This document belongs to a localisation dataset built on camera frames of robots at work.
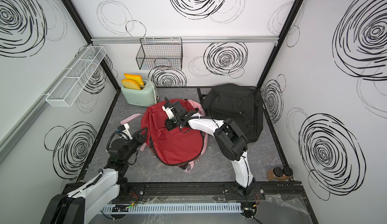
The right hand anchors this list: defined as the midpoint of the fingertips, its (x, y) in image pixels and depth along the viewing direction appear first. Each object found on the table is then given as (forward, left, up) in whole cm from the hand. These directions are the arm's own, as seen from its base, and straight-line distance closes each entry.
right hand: (165, 124), depth 89 cm
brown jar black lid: (-26, -57, -1) cm, 63 cm away
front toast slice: (+21, +24, +12) cm, 34 cm away
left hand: (-6, +9, +4) cm, 11 cm away
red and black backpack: (+17, -49, -2) cm, 52 cm away
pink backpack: (+18, -19, -5) cm, 26 cm away
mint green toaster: (+20, +15, +2) cm, 25 cm away
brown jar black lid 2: (-24, -63, 0) cm, 68 cm away
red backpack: (-14, -8, -1) cm, 16 cm away
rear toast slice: (+26, +21, +12) cm, 35 cm away
